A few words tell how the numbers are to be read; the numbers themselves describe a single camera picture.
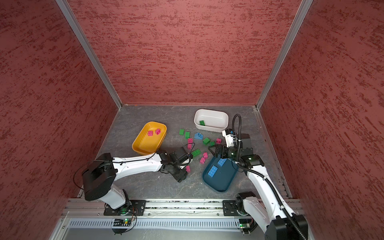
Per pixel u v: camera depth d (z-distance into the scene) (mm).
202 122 1071
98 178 436
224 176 838
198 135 1002
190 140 981
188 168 845
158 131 1029
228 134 710
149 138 986
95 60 921
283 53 894
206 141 970
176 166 710
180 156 656
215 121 1124
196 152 929
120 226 725
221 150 688
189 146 958
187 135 1001
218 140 976
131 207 728
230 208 735
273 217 402
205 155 918
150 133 1023
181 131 1035
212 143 974
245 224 707
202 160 895
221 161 893
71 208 752
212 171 852
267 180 485
